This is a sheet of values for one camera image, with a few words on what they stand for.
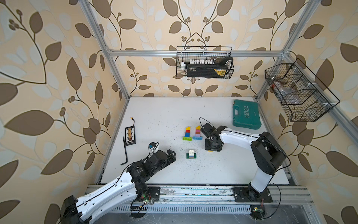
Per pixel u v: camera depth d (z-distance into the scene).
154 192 0.75
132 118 1.08
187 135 0.96
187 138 0.94
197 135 0.95
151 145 0.73
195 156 0.86
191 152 0.83
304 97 0.73
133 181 0.52
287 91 0.73
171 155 0.71
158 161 0.58
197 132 0.96
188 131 0.99
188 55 0.91
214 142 0.68
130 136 0.96
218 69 0.84
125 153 0.89
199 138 0.94
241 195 0.73
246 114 1.02
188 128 1.01
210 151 0.90
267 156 0.47
